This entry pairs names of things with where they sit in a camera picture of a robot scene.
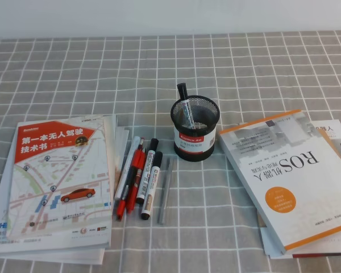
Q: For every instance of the black and white marker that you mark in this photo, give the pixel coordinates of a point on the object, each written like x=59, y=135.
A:
x=182, y=90

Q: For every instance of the black mesh pen holder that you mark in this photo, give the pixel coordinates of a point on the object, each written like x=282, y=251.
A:
x=196, y=144

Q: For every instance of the white pen with red tip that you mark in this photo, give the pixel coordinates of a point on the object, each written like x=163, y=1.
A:
x=127, y=165

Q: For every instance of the grey transparent pen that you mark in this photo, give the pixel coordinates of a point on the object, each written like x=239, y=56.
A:
x=166, y=188

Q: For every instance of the black capped white marker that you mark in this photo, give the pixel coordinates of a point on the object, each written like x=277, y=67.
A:
x=147, y=171

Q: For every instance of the white book under map book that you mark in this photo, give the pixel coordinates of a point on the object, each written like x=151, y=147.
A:
x=29, y=250

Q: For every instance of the grey checkered tablecloth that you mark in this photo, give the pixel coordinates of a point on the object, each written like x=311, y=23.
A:
x=211, y=223

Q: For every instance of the red map cover book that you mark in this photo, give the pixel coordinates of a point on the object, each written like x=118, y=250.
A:
x=62, y=182

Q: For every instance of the white ROS book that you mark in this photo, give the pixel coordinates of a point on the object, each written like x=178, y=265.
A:
x=291, y=174

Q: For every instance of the book under ROS book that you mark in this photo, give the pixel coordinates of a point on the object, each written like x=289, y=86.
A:
x=329, y=246

